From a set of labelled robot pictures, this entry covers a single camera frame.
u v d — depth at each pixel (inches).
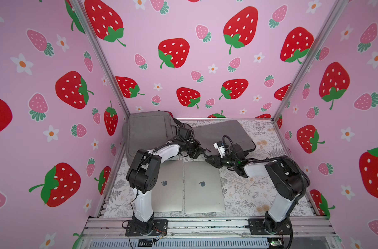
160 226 29.4
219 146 33.0
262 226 28.8
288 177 19.6
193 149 33.5
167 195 33.8
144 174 20.3
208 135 43.1
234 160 30.0
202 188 33.8
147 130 41.3
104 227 29.5
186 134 30.8
